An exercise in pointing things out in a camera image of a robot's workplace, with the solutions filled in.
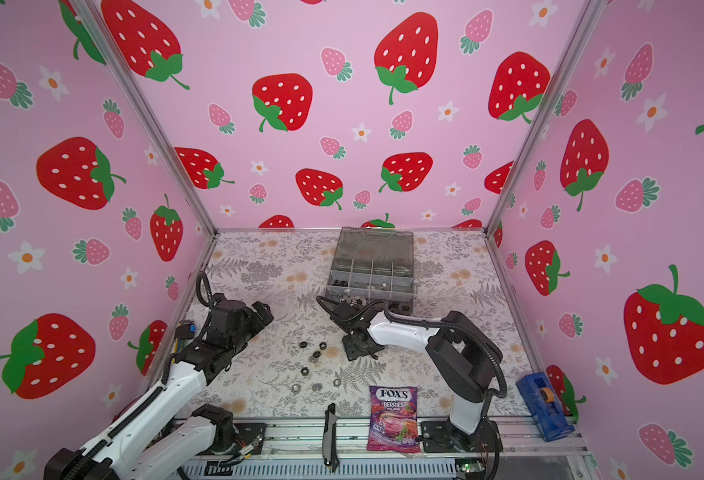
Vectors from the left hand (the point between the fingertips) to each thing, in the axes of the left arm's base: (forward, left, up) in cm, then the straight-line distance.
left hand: (260, 312), depth 84 cm
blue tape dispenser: (-22, -76, -8) cm, 79 cm away
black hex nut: (-12, -12, -13) cm, 21 cm away
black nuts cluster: (-7, -15, -12) cm, 21 cm away
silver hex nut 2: (-15, -22, -13) cm, 30 cm away
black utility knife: (-29, -21, -11) cm, 38 cm away
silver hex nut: (-17, -11, -12) cm, 23 cm away
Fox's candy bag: (-25, -38, -10) cm, 46 cm away
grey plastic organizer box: (+24, -33, -7) cm, 41 cm away
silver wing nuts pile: (+12, -26, -12) cm, 31 cm away
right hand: (-6, -27, -12) cm, 30 cm away
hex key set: (-1, +27, -12) cm, 30 cm away
